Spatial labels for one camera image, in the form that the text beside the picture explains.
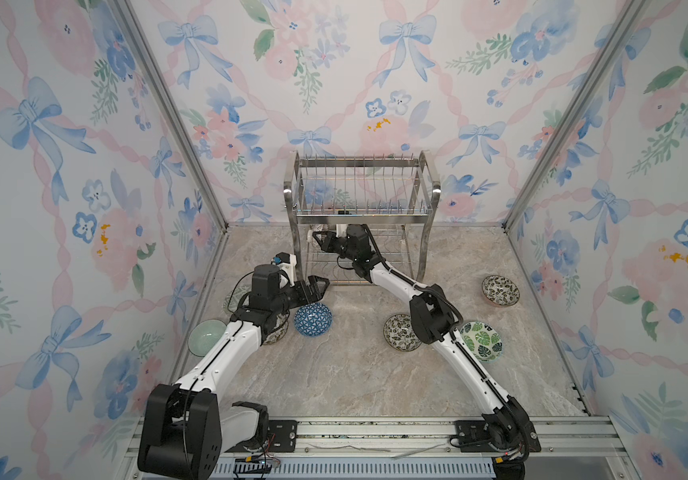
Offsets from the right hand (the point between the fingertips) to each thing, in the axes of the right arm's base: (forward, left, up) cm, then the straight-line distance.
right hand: (313, 231), depth 102 cm
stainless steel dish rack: (+17, -28, +1) cm, 33 cm away
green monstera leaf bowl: (-33, -52, -12) cm, 63 cm away
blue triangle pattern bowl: (-27, -1, -11) cm, 29 cm away
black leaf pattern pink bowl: (-15, -63, -12) cm, 66 cm away
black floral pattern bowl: (-31, +9, -11) cm, 34 cm away
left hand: (-24, -4, +5) cm, 25 cm away
